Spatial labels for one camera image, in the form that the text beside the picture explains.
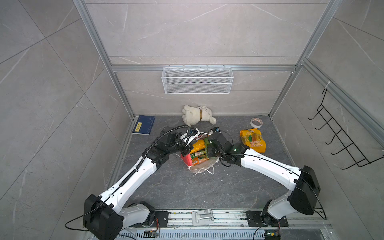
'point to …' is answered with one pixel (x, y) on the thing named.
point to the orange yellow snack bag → (197, 146)
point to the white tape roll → (256, 122)
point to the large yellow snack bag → (253, 138)
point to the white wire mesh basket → (197, 80)
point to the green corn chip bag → (207, 142)
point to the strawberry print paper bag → (206, 166)
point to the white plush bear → (191, 115)
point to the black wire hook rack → (357, 156)
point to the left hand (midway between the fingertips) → (195, 136)
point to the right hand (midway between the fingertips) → (209, 146)
